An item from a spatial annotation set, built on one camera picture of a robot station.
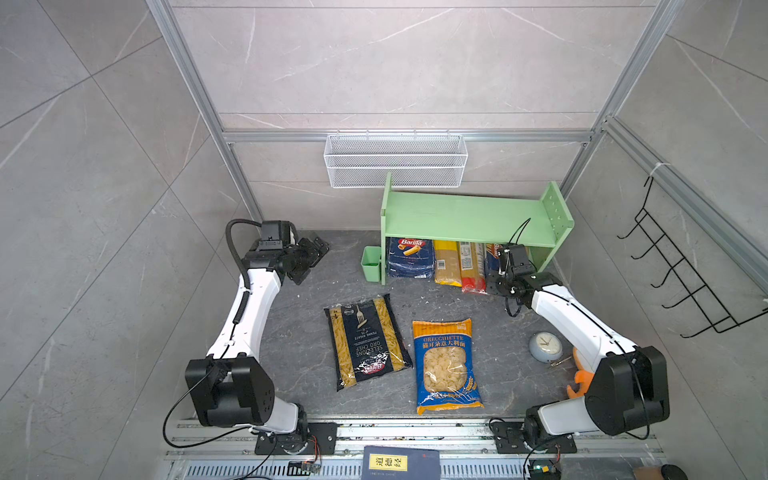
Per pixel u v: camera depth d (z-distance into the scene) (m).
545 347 0.84
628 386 0.41
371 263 1.06
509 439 0.73
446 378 0.81
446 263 0.91
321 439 0.73
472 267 0.90
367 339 0.85
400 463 0.69
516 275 0.66
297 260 0.69
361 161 1.00
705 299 0.61
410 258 0.88
